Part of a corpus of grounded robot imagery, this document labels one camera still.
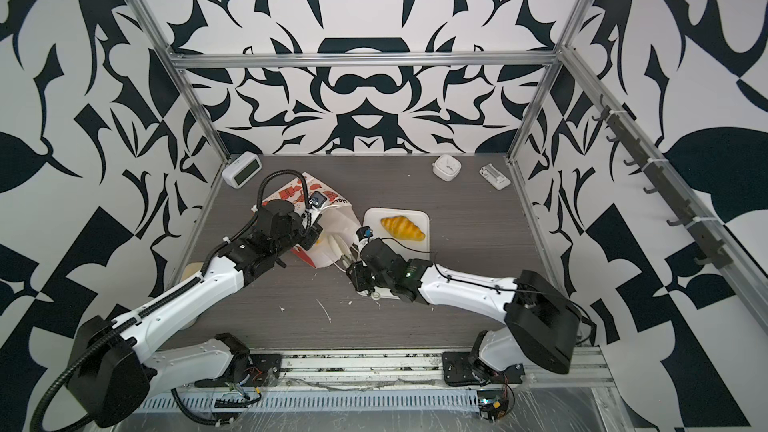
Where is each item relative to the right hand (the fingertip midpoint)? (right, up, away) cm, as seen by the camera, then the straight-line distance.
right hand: (350, 270), depth 80 cm
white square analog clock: (+32, +29, +34) cm, 55 cm away
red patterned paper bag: (-7, +13, +19) cm, 24 cm away
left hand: (-9, +16, 0) cm, 18 cm away
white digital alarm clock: (-42, +28, +28) cm, 57 cm away
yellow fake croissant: (+15, +9, +16) cm, 24 cm away
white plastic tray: (+17, +6, -4) cm, 18 cm away
